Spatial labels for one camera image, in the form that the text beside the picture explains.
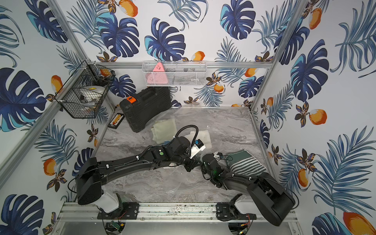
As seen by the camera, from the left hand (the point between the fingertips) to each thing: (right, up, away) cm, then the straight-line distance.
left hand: (202, 161), depth 73 cm
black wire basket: (-64, +35, +7) cm, 73 cm away
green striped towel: (+25, -4, +13) cm, 29 cm away
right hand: (-2, -1, +16) cm, 16 cm away
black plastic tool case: (-38, +27, +20) cm, 51 cm away
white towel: (+3, +10, +32) cm, 34 cm away
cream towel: (-24, +14, +31) cm, 42 cm away
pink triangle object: (-26, +48, +17) cm, 57 cm away
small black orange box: (-61, +21, +37) cm, 75 cm away
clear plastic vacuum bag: (+16, +14, +35) cm, 41 cm away
